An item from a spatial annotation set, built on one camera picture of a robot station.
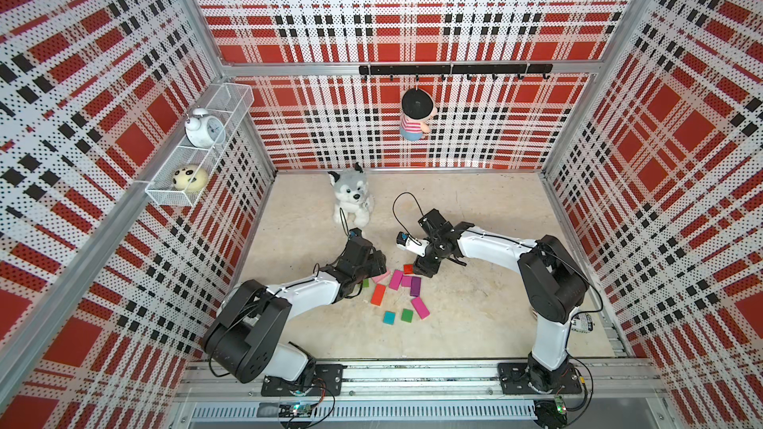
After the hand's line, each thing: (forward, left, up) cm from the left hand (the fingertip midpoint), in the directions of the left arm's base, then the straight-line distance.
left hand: (382, 259), depth 92 cm
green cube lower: (-16, -8, -3) cm, 18 cm away
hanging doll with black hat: (+38, -11, +27) cm, 48 cm away
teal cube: (-17, -3, -4) cm, 17 cm away
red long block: (-10, +1, -3) cm, 11 cm away
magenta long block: (-6, -4, -3) cm, 8 cm away
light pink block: (-9, 0, +6) cm, 11 cm away
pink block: (-14, -11, -4) cm, 18 cm away
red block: (-5, -8, +4) cm, 11 cm away
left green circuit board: (-39, +19, -2) cm, 43 cm away
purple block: (-8, -10, -3) cm, 13 cm away
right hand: (0, -14, -1) cm, 14 cm away
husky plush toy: (+16, +9, +12) cm, 22 cm away
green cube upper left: (-12, +3, +8) cm, 15 cm away
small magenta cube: (-6, -8, -3) cm, 10 cm away
